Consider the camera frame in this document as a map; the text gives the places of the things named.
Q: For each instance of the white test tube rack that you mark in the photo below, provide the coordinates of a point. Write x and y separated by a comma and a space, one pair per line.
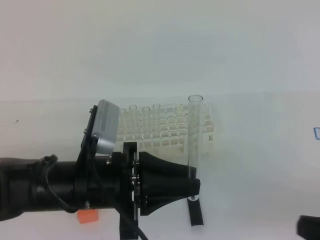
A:
165, 136

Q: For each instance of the clear glass test tube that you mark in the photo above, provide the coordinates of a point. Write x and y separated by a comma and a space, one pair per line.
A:
194, 140

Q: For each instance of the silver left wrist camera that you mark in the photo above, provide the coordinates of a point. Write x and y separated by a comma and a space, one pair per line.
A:
105, 127

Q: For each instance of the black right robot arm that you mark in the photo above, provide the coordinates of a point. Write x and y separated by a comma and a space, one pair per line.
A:
308, 227

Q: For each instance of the orange foam cube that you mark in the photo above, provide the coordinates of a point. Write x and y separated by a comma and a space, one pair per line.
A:
87, 216

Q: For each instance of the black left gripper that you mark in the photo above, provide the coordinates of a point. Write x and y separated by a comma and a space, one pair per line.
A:
102, 179

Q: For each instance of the black plastic scoop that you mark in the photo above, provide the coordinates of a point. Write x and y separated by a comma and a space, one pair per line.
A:
195, 211

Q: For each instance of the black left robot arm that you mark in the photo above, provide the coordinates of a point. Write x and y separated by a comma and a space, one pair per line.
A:
47, 185

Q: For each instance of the blue outlined sticker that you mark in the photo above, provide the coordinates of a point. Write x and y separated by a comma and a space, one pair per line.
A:
316, 131

